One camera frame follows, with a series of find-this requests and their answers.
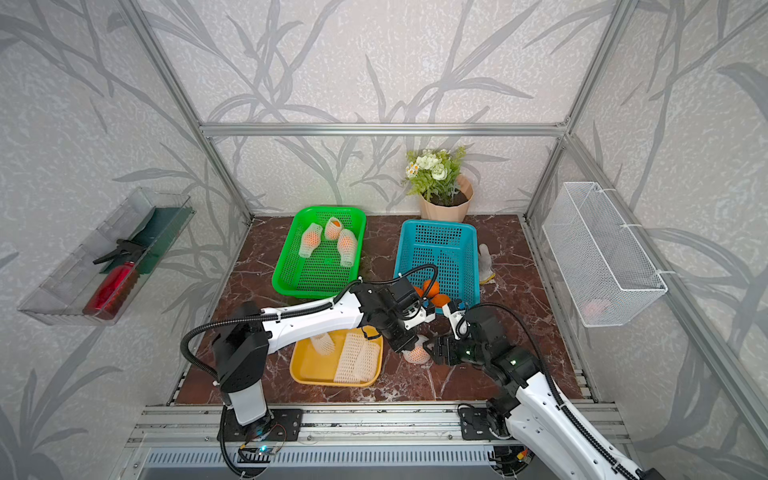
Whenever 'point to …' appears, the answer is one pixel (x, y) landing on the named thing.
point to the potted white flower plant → (435, 176)
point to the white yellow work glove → (485, 260)
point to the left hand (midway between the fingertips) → (413, 347)
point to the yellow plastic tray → (310, 368)
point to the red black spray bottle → (112, 290)
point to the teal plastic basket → (440, 257)
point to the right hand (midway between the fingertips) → (433, 342)
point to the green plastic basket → (321, 275)
